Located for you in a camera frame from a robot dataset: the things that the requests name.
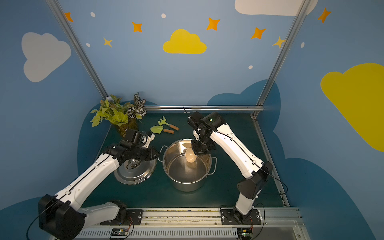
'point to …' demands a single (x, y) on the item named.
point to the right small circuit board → (244, 233)
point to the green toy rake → (163, 121)
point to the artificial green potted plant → (123, 115)
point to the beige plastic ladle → (190, 155)
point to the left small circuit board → (119, 232)
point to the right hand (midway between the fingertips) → (200, 152)
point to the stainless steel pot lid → (133, 171)
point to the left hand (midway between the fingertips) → (161, 152)
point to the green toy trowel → (158, 129)
